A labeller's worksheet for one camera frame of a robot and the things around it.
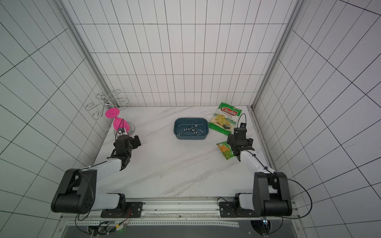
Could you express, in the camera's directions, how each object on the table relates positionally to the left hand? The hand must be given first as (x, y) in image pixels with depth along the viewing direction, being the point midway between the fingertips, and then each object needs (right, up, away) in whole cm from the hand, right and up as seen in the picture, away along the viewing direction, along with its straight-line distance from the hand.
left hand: (129, 139), depth 93 cm
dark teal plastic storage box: (+40, +6, +12) cm, 42 cm away
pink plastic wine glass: (-3, +11, -9) cm, 14 cm away
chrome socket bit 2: (+42, +5, +11) cm, 44 cm away
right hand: (+67, +3, -2) cm, 68 cm away
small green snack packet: (+62, -7, 0) cm, 63 cm away
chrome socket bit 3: (+48, +4, +11) cm, 49 cm away
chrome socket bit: (+38, +6, +12) cm, 41 cm away
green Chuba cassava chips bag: (+66, +14, +19) cm, 70 cm away
